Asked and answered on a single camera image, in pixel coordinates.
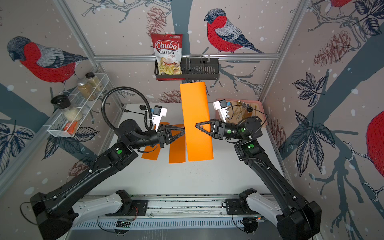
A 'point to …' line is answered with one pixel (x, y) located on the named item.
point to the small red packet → (72, 128)
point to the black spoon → (143, 107)
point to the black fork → (127, 111)
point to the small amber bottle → (248, 113)
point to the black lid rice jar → (71, 112)
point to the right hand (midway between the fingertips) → (197, 128)
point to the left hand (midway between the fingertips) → (186, 131)
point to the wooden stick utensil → (255, 110)
